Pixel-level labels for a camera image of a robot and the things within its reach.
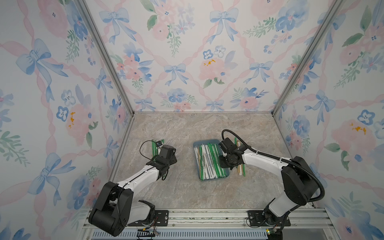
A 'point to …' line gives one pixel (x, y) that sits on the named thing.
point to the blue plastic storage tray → (207, 158)
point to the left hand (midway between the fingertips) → (171, 155)
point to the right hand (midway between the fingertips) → (222, 163)
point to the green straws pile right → (235, 140)
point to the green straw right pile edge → (244, 171)
